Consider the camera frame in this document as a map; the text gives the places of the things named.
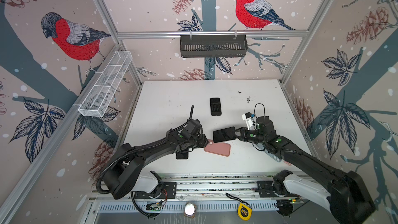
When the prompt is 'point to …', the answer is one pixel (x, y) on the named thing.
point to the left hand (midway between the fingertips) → (207, 143)
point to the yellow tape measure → (244, 210)
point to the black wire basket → (213, 46)
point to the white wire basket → (96, 101)
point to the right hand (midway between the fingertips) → (230, 135)
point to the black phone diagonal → (215, 107)
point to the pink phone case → (220, 148)
